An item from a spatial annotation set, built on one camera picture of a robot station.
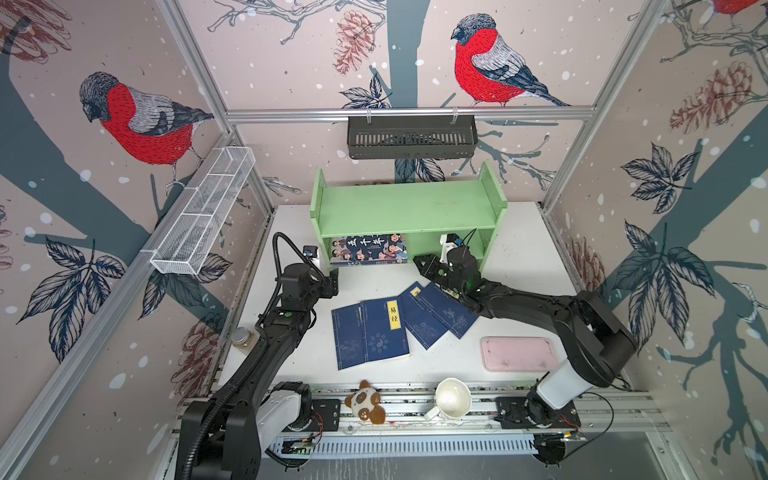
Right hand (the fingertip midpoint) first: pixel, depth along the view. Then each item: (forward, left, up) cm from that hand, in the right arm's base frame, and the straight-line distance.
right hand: (411, 262), depth 87 cm
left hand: (-5, +25, +2) cm, 26 cm away
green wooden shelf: (+8, -15, +13) cm, 21 cm away
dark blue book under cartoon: (-11, -3, -15) cm, 19 cm away
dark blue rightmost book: (-10, -14, -14) cm, 22 cm away
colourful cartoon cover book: (+4, +13, +1) cm, 14 cm away
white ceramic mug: (-33, -11, -15) cm, 38 cm away
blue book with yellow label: (-16, +8, -12) cm, 22 cm away
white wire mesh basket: (-10, +55, +18) cm, 58 cm away
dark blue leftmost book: (-13, +19, -14) cm, 28 cm away
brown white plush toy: (-35, +11, -11) cm, 39 cm away
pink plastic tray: (-20, -31, -15) cm, 40 cm away
